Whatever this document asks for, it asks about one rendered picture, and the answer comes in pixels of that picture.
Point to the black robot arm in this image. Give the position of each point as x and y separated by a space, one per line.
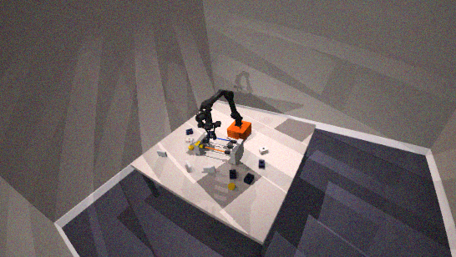
208 103

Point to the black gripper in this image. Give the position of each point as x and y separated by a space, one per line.
216 124

